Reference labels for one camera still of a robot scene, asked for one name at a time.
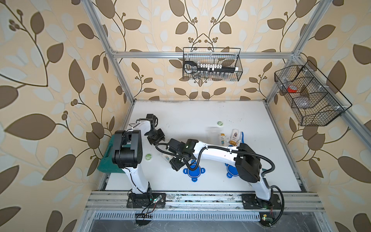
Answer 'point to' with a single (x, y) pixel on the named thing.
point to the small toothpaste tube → (222, 136)
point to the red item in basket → (292, 89)
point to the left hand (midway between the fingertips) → (160, 139)
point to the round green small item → (220, 123)
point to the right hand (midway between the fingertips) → (176, 163)
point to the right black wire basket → (315, 100)
